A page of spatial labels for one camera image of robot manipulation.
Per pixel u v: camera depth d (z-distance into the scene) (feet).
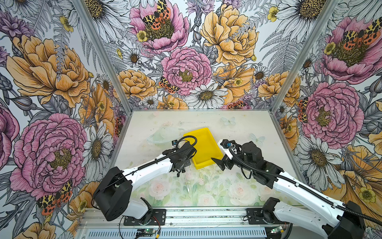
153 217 2.40
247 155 1.86
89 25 2.51
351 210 1.35
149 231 2.33
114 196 1.38
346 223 1.28
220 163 2.16
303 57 2.98
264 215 2.18
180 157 2.09
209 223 2.43
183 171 2.74
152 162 1.74
